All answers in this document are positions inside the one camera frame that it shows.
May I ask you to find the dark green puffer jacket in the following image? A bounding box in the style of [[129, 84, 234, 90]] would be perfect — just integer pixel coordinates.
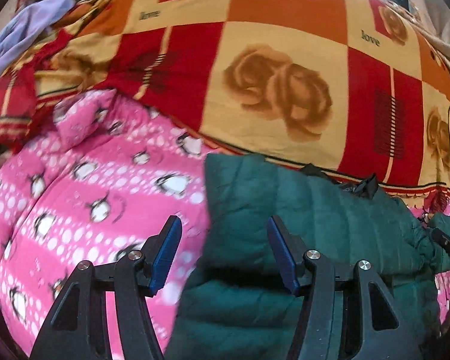
[[165, 154, 450, 359]]

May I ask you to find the pink penguin bed sheet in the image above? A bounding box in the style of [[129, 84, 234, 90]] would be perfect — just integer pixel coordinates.
[[0, 90, 209, 353]]

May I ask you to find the red orange rose blanket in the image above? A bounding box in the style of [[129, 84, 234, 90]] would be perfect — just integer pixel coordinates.
[[0, 0, 450, 210]]

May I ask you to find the lavender garment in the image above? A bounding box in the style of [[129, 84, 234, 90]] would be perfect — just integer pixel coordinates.
[[0, 0, 75, 76]]

